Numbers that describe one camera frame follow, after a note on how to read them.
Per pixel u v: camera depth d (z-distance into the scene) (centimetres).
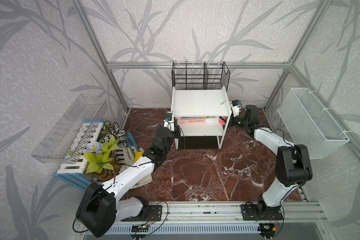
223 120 86
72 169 61
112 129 75
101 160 68
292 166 48
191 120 88
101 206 39
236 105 79
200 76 102
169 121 64
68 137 68
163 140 57
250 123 72
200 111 72
